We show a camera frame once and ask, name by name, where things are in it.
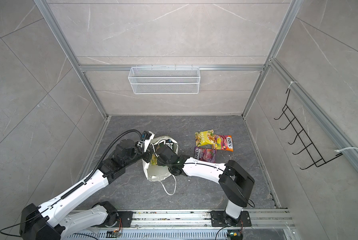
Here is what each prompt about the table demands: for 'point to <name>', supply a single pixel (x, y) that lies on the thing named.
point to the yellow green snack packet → (205, 137)
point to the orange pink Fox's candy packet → (224, 142)
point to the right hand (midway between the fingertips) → (160, 154)
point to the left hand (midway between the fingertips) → (156, 141)
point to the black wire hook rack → (294, 124)
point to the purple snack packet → (208, 155)
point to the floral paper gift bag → (152, 171)
